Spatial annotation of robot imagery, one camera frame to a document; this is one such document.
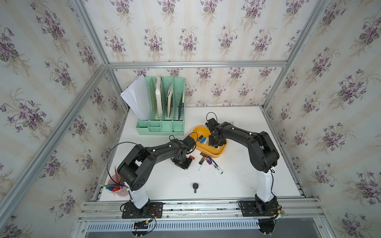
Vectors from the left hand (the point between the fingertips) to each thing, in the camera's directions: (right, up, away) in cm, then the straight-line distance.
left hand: (186, 169), depth 89 cm
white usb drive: (+9, +1, -1) cm, 10 cm away
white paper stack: (-32, +46, +7) cm, 57 cm away
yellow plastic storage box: (+11, +20, +13) cm, 26 cm away
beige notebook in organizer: (-11, +47, +9) cm, 49 cm away
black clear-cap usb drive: (+9, +18, +12) cm, 24 cm away
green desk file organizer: (-9, +27, +13) cm, 31 cm away
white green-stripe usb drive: (+13, +17, +9) cm, 23 cm away
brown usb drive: (+12, +8, +4) cm, 15 cm away
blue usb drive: (+11, +16, +10) cm, 22 cm away
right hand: (+20, +15, +9) cm, 26 cm away
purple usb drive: (+14, +4, +1) cm, 15 cm away
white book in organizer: (-18, +46, +6) cm, 50 cm away
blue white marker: (+18, +3, -2) cm, 19 cm away
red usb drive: (+4, +7, +4) cm, 9 cm away
